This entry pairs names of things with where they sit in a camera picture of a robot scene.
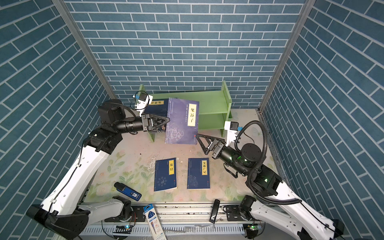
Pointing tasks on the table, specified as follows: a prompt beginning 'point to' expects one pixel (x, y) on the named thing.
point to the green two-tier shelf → (215, 107)
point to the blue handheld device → (128, 191)
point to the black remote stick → (214, 211)
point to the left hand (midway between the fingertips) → (168, 121)
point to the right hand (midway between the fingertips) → (198, 135)
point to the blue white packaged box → (154, 222)
